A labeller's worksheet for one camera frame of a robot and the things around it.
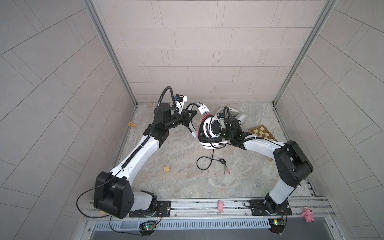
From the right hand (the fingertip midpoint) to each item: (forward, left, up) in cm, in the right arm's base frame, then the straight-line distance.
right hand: (209, 131), depth 89 cm
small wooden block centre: (-18, +26, -8) cm, 33 cm away
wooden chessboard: (+2, -35, -7) cm, 36 cm away
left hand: (-2, +6, +21) cm, 21 cm away
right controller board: (-47, -27, -13) cm, 55 cm away
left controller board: (-44, +32, -7) cm, 55 cm away
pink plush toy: (-44, -41, -9) cm, 61 cm away
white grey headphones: (+8, -22, +1) cm, 23 cm away
